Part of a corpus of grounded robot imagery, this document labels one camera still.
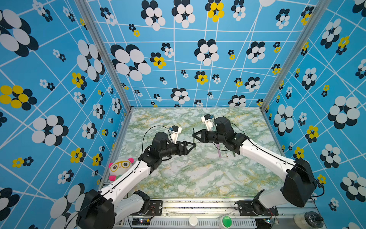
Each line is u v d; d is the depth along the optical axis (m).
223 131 0.62
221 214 0.72
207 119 0.71
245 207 0.73
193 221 0.64
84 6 0.68
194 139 0.76
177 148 0.67
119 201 0.43
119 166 0.80
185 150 0.66
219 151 0.94
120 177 0.48
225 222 0.63
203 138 0.72
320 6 0.68
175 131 0.69
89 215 0.40
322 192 0.43
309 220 0.62
